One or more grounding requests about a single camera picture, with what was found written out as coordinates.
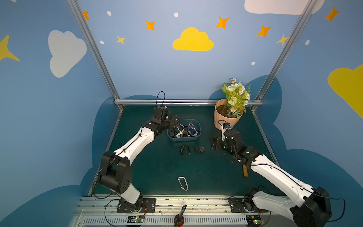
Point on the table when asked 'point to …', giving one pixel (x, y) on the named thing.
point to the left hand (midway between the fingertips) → (176, 120)
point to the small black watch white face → (173, 133)
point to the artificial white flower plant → (237, 98)
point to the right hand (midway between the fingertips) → (218, 137)
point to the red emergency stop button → (182, 222)
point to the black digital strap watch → (185, 150)
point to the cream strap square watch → (183, 183)
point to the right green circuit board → (254, 220)
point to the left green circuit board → (135, 219)
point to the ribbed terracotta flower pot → (222, 114)
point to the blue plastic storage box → (172, 138)
